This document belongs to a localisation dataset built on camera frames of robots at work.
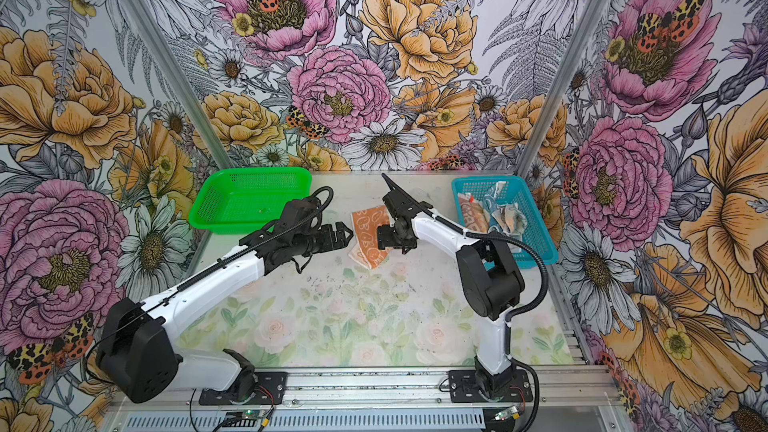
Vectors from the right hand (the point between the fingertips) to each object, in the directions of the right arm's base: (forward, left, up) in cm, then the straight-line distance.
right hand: (390, 250), depth 93 cm
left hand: (-4, +14, +9) cm, 17 cm away
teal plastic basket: (+6, -47, 0) cm, 47 cm away
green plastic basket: (+27, +54, -5) cm, 60 cm away
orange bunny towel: (+14, +8, -5) cm, 17 cm away
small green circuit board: (-39, +33, -6) cm, 52 cm away
